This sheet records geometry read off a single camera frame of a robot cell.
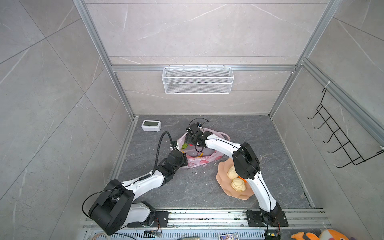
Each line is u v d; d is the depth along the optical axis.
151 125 1.08
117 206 0.42
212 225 0.73
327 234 0.64
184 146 0.97
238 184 0.79
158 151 0.63
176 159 0.66
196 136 0.78
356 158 0.58
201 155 0.96
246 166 0.58
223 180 0.86
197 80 1.01
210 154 0.88
